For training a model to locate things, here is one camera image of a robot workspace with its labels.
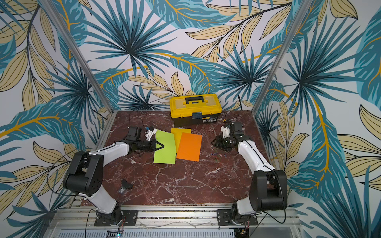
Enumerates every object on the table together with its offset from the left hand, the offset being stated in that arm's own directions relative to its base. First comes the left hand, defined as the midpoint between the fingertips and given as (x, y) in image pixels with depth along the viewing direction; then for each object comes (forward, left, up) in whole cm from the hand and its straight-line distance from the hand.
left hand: (162, 147), depth 89 cm
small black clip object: (-20, +20, -10) cm, 29 cm away
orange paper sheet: (+7, -16, -10) cm, 20 cm away
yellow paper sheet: (+17, -7, -8) cm, 20 cm away
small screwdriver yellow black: (+29, -43, -7) cm, 52 cm away
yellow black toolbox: (+27, -19, +6) cm, 33 cm away
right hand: (+2, -31, +3) cm, 31 cm away
